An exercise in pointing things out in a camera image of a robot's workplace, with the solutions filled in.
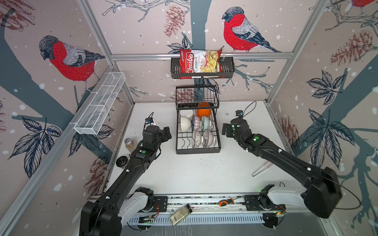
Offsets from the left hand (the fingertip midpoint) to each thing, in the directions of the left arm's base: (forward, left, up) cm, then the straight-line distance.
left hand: (162, 129), depth 80 cm
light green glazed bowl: (+11, -25, -10) cm, 29 cm away
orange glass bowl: (+24, -27, -14) cm, 39 cm away
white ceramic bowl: (+22, -13, -12) cm, 28 cm away
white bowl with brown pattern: (-1, -20, -10) cm, 22 cm away
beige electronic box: (-39, -10, -16) cm, 43 cm away
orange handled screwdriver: (-33, -32, -18) cm, 50 cm away
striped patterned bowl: (-1, -26, -10) cm, 28 cm away
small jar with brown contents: (-4, +20, -10) cm, 23 cm away
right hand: (+1, -38, -1) cm, 38 cm away
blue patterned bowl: (+11, -19, -9) cm, 24 cm away
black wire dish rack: (+10, -21, -16) cm, 28 cm away
